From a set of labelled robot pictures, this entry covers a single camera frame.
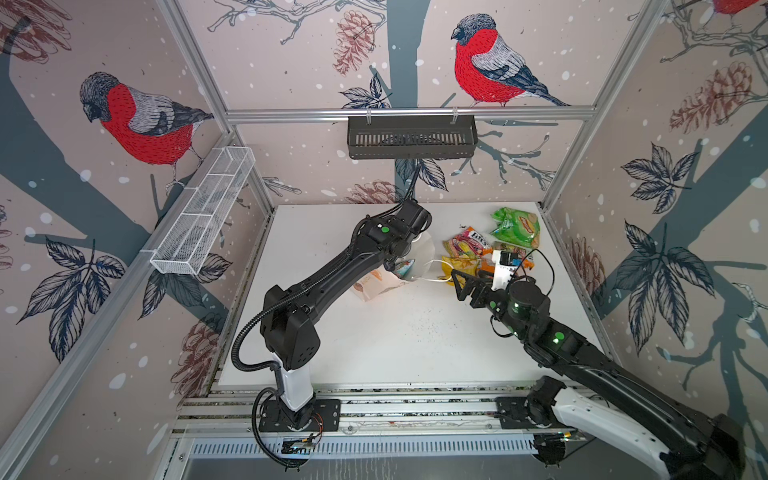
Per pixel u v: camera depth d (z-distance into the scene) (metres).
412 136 1.04
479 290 0.64
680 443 0.42
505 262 0.62
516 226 1.04
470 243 1.05
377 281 0.78
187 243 0.71
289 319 0.44
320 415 0.73
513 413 0.73
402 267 0.91
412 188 1.22
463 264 0.98
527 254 1.02
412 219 0.61
